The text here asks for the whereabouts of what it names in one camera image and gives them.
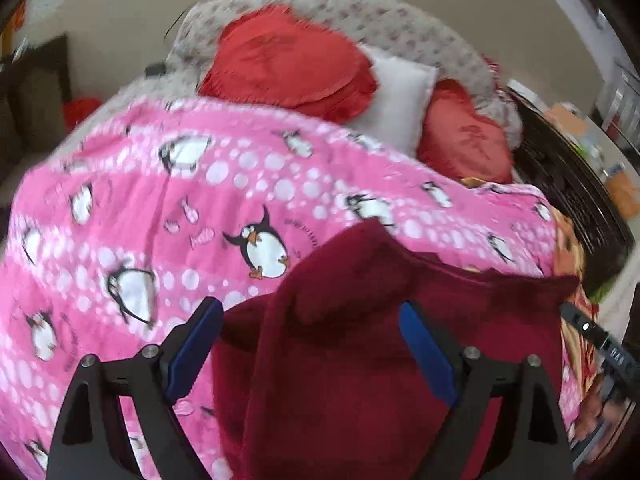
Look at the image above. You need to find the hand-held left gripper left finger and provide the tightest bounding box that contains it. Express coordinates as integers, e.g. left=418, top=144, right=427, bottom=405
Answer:
left=45, top=296, right=224, bottom=480

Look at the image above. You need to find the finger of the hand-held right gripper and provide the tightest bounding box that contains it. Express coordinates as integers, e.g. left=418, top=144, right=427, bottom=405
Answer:
left=559, top=301, right=608, bottom=348

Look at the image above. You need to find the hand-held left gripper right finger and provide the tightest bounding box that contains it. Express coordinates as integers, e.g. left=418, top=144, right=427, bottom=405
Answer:
left=400, top=301, right=573, bottom=480

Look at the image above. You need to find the maroon garment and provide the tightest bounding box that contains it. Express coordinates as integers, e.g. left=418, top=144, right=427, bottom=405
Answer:
left=212, top=221, right=578, bottom=480

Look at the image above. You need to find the dark carved wooden headboard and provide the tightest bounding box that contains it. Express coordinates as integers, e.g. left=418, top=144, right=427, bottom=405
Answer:
left=505, top=85, right=636, bottom=296

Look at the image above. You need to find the pink penguin print blanket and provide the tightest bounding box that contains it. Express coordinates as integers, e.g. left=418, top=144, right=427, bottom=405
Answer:
left=0, top=97, right=561, bottom=480

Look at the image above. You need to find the orange cardboard box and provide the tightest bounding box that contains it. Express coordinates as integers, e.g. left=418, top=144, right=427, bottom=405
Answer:
left=545, top=102, right=588, bottom=133

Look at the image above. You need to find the small red ruffled pillow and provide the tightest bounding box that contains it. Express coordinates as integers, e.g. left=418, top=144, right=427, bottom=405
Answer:
left=417, top=79, right=516, bottom=183

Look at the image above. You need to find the white pillow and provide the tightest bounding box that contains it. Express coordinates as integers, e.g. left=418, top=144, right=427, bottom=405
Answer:
left=345, top=45, right=440, bottom=158

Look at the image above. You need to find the red cloth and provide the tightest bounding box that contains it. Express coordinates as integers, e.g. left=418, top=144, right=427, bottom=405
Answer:
left=64, top=97, right=103, bottom=126

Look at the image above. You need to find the dark wooden cabinet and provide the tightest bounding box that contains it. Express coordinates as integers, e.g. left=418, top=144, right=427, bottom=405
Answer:
left=0, top=35, right=71, bottom=206

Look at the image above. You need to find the large red ruffled pillow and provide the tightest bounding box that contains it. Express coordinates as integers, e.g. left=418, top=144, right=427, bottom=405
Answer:
left=197, top=4, right=376, bottom=123

